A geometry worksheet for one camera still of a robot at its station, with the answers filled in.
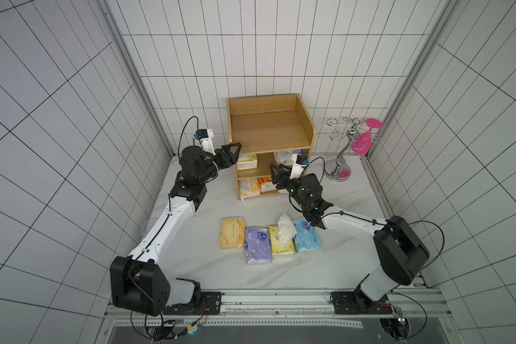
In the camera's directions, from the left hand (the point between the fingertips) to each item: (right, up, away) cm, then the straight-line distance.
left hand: (236, 150), depth 75 cm
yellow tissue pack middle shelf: (+3, -4, +13) cm, 14 cm away
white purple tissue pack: (+20, -1, +13) cm, 24 cm away
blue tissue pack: (+27, -35, +10) cm, 45 cm away
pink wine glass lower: (+56, +5, +21) cm, 60 cm away
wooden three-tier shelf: (+11, +12, +13) cm, 21 cm away
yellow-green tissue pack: (+17, -34, +8) cm, 39 cm away
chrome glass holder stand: (+50, -7, +36) cm, 62 cm away
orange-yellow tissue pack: (-3, -33, +10) cm, 34 cm away
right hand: (+11, -6, +4) cm, 13 cm away
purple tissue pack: (+8, -37, +6) cm, 38 cm away
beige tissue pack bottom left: (+3, -16, +22) cm, 27 cm away
